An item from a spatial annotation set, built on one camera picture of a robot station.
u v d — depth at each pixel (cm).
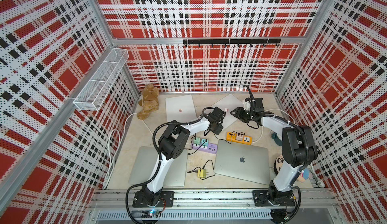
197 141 86
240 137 88
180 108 110
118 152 94
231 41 88
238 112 87
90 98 68
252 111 84
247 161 89
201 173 80
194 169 78
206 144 86
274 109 112
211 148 88
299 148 49
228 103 115
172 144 56
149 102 100
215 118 80
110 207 72
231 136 89
